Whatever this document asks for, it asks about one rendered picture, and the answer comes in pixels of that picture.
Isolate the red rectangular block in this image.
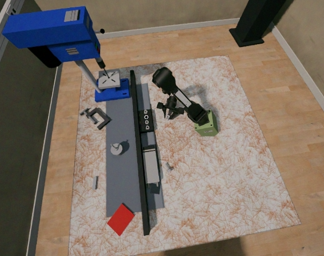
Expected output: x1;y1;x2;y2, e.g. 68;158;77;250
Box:
107;204;135;236

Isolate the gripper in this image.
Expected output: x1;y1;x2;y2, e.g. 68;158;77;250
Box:
157;98;184;120

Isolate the blue drill press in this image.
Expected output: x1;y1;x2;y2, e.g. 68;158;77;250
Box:
2;6;130;102

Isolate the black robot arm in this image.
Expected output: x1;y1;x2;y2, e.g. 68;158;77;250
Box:
152;67;209;126

